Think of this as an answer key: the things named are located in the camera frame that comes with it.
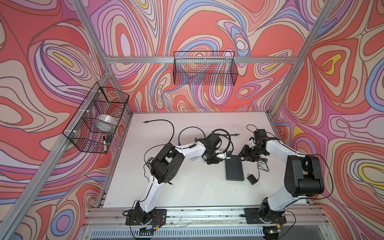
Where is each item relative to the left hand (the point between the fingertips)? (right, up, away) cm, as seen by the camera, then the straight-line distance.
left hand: (218, 158), depth 94 cm
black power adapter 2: (+17, -10, -10) cm, 22 cm away
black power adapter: (-29, -13, -10) cm, 33 cm away
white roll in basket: (-60, +24, -20) cm, 67 cm away
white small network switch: (-16, 0, -3) cm, 16 cm away
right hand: (+14, 0, -3) cm, 14 cm away
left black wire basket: (-65, +20, -22) cm, 72 cm away
